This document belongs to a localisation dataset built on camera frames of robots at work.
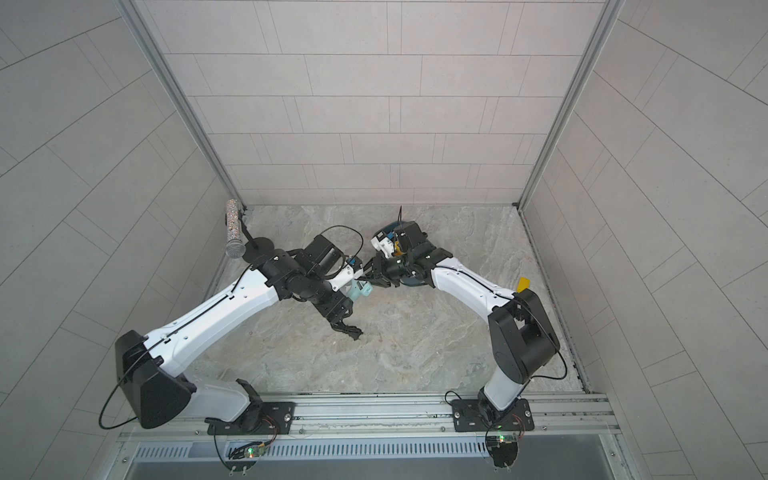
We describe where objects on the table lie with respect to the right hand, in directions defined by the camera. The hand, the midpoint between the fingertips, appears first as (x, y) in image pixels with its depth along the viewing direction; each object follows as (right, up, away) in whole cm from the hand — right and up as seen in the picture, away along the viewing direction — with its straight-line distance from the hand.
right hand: (361, 278), depth 77 cm
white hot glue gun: (+6, +9, 0) cm, 11 cm away
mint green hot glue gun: (-1, -2, -3) cm, 4 cm away
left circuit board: (-25, -38, -11) cm, 46 cm away
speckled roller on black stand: (-34, +9, +3) cm, 35 cm away
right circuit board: (+34, -38, -9) cm, 51 cm away
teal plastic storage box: (+6, +13, +27) cm, 31 cm away
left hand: (-3, -6, -1) cm, 7 cm away
